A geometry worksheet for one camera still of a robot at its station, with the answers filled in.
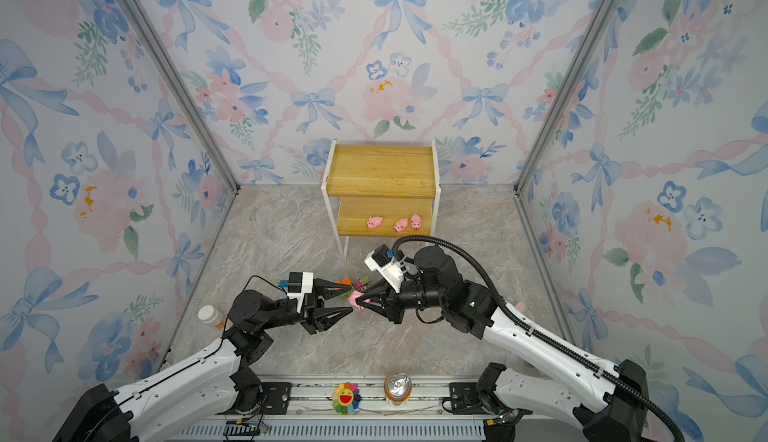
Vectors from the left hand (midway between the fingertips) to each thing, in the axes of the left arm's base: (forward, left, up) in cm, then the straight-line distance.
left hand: (350, 299), depth 63 cm
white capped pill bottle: (+4, +40, -19) cm, 44 cm away
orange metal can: (-14, -11, -15) cm, 23 cm away
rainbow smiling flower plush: (-14, +2, -25) cm, 29 cm away
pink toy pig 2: (+28, -4, -8) cm, 29 cm away
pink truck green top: (+17, 0, -24) cm, 29 cm away
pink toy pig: (+1, -1, +1) cm, 2 cm away
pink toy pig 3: (+26, -11, -8) cm, 30 cm away
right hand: (+1, -2, 0) cm, 2 cm away
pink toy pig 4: (+28, -16, -8) cm, 33 cm away
